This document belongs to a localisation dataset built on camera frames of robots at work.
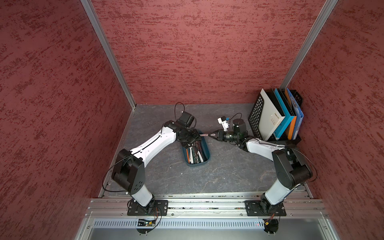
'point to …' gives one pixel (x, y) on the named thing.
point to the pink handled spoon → (204, 135)
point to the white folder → (270, 117)
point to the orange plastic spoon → (188, 156)
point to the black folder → (271, 93)
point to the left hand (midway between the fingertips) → (197, 143)
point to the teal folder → (288, 116)
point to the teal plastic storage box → (198, 164)
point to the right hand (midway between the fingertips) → (209, 137)
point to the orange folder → (294, 118)
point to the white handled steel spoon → (201, 159)
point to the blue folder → (299, 114)
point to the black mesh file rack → (254, 116)
